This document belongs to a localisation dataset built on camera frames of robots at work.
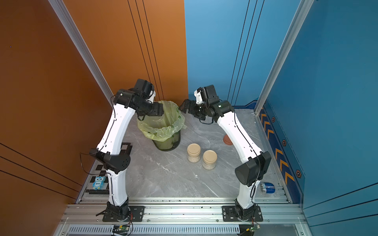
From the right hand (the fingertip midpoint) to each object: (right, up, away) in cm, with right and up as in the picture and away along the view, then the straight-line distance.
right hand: (186, 110), depth 75 cm
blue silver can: (+43, -41, +2) cm, 59 cm away
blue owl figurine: (-47, -39, +3) cm, 62 cm away
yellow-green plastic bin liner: (-13, -10, 0) cm, 16 cm away
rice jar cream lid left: (+4, -22, +9) cm, 25 cm away
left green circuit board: (-31, -59, -4) cm, 67 cm away
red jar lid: (+27, -18, +24) cm, 40 cm away
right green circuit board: (+33, -56, -7) cm, 65 cm away
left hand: (-16, +1, +3) cm, 16 cm away
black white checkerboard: (-51, -34, +9) cm, 62 cm away
